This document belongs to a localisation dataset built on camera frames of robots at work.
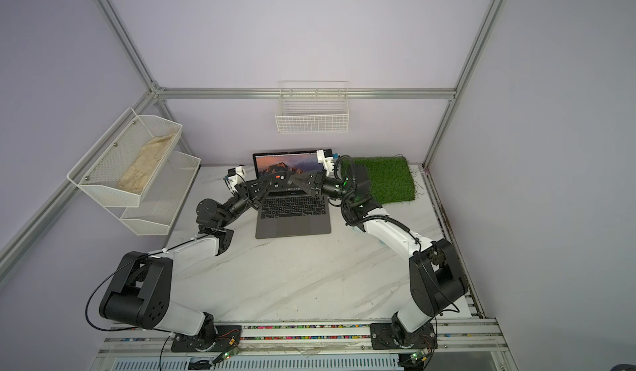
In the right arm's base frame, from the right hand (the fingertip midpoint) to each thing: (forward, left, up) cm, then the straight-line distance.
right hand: (293, 181), depth 71 cm
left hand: (+1, +7, -2) cm, 7 cm away
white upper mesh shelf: (+6, +54, +1) cm, 55 cm away
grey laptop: (+12, +6, -33) cm, 35 cm away
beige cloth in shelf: (+7, +50, -2) cm, 50 cm away
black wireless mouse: (+2, +4, 0) cm, 5 cm away
